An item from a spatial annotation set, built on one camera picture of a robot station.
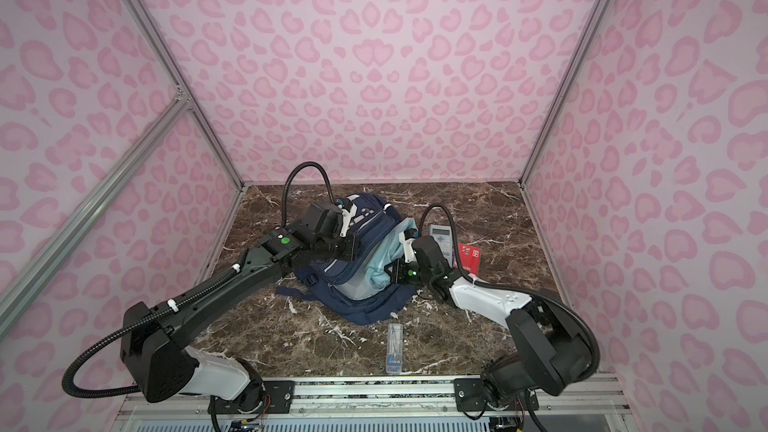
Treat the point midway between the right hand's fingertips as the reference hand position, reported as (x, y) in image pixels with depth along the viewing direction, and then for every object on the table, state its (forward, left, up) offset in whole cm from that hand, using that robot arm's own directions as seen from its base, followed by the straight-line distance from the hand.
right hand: (384, 267), depth 84 cm
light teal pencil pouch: (-4, +3, -1) cm, 5 cm away
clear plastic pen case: (-19, -3, -10) cm, 22 cm away
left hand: (+3, +5, +10) cm, 12 cm away
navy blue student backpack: (-4, +16, -1) cm, 17 cm away
